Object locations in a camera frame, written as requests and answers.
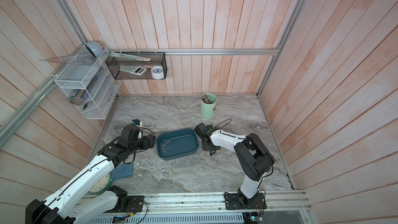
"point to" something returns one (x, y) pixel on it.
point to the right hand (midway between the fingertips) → (210, 145)
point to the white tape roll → (157, 72)
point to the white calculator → (136, 70)
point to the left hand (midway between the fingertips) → (147, 140)
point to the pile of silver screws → (164, 149)
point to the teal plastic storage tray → (174, 143)
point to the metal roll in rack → (76, 99)
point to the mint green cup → (207, 110)
